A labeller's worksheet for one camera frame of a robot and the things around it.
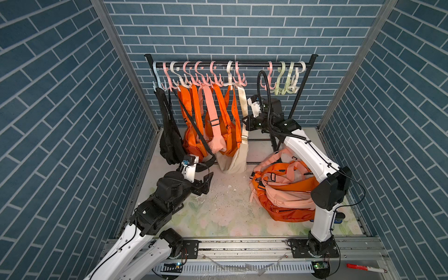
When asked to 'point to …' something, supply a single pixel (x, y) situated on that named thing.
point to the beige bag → (237, 163)
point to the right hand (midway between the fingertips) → (243, 119)
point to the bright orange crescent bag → (292, 175)
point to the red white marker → (366, 268)
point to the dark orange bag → (293, 214)
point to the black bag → (172, 146)
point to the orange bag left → (193, 139)
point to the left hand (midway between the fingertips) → (209, 171)
